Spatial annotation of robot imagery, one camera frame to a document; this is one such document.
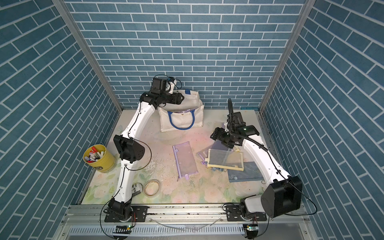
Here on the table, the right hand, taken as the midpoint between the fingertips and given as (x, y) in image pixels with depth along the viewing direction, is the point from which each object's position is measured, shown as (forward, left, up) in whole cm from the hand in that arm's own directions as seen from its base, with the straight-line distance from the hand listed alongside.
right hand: (217, 139), depth 80 cm
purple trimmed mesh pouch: (-4, +18, -20) cm, 27 cm away
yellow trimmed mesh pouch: (-2, -9, -19) cm, 21 cm away
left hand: (+24, +22, +9) cm, 33 cm away
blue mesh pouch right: (-9, -22, -20) cm, 31 cm away
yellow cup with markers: (-11, +67, -10) cm, 69 cm away
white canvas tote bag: (+17, +18, +1) cm, 24 cm away
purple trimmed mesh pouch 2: (+8, -1, -18) cm, 20 cm away
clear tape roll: (-23, +35, -20) cm, 46 cm away
